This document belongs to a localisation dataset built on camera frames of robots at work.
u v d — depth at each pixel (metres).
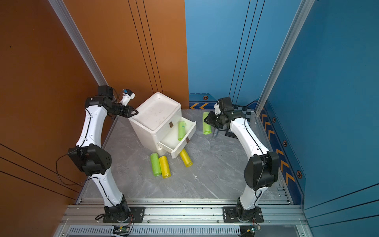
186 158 0.90
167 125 0.83
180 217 0.73
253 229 0.69
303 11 0.71
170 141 0.91
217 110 0.77
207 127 0.81
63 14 0.71
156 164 0.89
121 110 0.72
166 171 0.85
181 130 0.94
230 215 0.73
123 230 0.71
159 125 0.80
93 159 0.51
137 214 0.74
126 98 0.77
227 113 0.60
